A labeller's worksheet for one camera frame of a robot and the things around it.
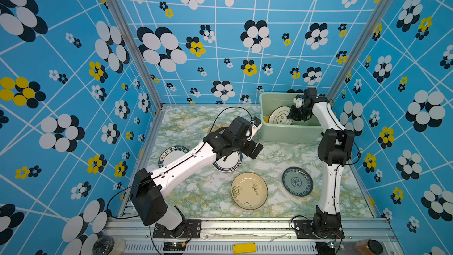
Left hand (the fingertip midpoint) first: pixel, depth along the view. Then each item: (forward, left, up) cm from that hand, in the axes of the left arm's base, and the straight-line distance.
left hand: (257, 140), depth 76 cm
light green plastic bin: (+11, -10, -4) cm, 16 cm away
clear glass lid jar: (-36, +55, -12) cm, 67 cm away
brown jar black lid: (-36, -38, -14) cm, 55 cm away
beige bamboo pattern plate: (-14, +3, -23) cm, 27 cm away
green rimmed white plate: (0, +11, -21) cm, 23 cm away
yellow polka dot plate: (+29, -11, -20) cm, 37 cm away
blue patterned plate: (-9, -22, -22) cm, 33 cm away
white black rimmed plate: (+29, -18, -17) cm, 38 cm away
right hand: (+26, -24, -13) cm, 38 cm away
